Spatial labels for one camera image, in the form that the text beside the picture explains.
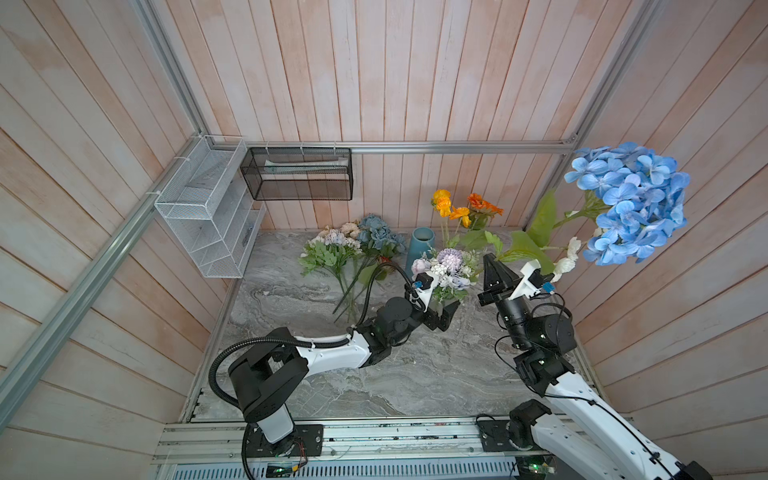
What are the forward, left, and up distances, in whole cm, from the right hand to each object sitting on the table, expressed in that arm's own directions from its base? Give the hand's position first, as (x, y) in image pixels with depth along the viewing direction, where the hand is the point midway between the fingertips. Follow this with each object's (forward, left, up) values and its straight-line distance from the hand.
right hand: (487, 257), depth 64 cm
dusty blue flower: (+31, +26, -29) cm, 49 cm away
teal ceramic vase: (+21, +11, -17) cm, 29 cm away
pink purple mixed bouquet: (+2, +5, -8) cm, 9 cm away
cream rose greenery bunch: (+24, +42, -27) cm, 55 cm away
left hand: (-1, +6, -15) cm, 17 cm away
